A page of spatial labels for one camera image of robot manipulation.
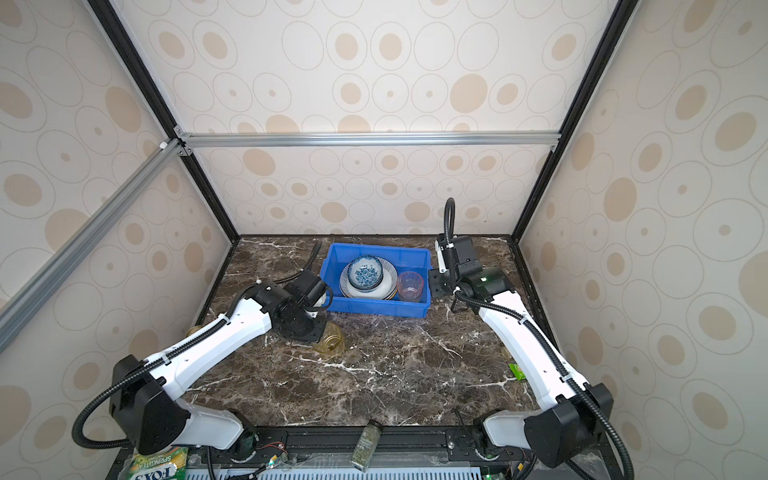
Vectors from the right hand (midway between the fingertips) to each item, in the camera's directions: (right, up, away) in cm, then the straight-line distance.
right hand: (440, 276), depth 78 cm
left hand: (-30, -15, -1) cm, 34 cm away
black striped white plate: (-15, -6, +21) cm, 26 cm away
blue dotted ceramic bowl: (-22, 0, +22) cm, 31 cm away
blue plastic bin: (-8, +5, +30) cm, 31 cm away
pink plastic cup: (-7, -4, +18) cm, 20 cm away
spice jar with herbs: (-19, -40, -8) cm, 45 cm away
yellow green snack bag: (-65, -44, -9) cm, 79 cm away
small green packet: (+23, -28, +7) cm, 37 cm away
